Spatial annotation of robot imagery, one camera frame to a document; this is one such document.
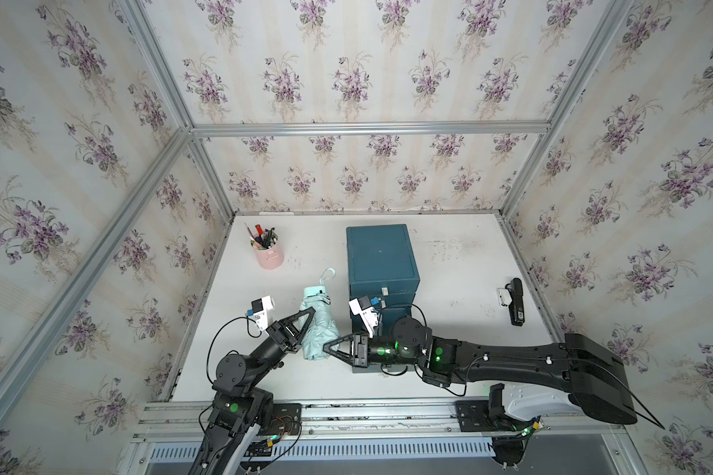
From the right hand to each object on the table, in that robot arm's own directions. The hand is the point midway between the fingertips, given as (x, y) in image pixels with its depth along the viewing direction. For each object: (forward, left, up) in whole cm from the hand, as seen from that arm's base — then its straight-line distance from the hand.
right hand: (329, 353), depth 61 cm
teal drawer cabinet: (+25, -12, -3) cm, 27 cm away
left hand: (+6, +2, +2) cm, 6 cm away
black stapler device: (+23, -55, -21) cm, 63 cm away
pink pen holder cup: (+37, +25, -13) cm, 46 cm away
